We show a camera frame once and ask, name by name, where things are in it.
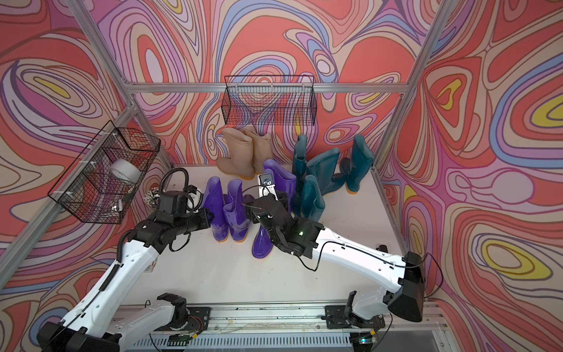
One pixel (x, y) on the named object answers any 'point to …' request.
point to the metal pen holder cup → (152, 197)
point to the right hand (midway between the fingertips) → (261, 200)
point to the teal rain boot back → (299, 168)
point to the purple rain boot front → (262, 244)
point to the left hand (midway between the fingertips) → (217, 215)
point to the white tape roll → (125, 169)
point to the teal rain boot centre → (322, 168)
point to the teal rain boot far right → (355, 167)
